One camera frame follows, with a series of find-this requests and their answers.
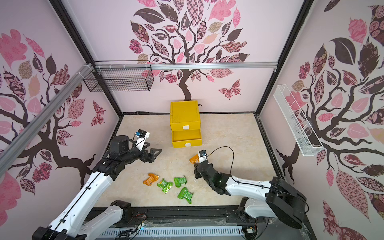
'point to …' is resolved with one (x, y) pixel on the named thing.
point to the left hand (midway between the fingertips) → (153, 150)
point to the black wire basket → (121, 79)
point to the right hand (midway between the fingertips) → (196, 164)
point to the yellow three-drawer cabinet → (185, 124)
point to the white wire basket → (305, 139)
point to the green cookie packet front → (184, 193)
